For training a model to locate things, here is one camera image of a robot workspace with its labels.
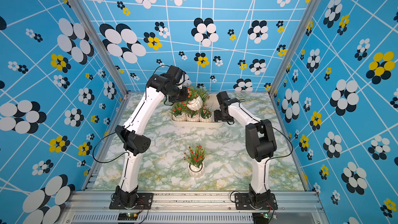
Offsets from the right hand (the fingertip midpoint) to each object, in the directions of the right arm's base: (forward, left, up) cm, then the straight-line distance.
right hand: (223, 117), depth 97 cm
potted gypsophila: (-2, +16, +21) cm, 27 cm away
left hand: (0, +20, +19) cm, 28 cm away
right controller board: (-51, -14, -8) cm, 53 cm away
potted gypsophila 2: (-1, +28, +7) cm, 29 cm away
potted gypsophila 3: (0, +20, +1) cm, 20 cm away
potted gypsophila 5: (-30, +16, +8) cm, 35 cm away
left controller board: (-51, +48, -9) cm, 71 cm away
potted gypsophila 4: (-3, +12, +7) cm, 14 cm away
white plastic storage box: (-3, +11, -3) cm, 12 cm away
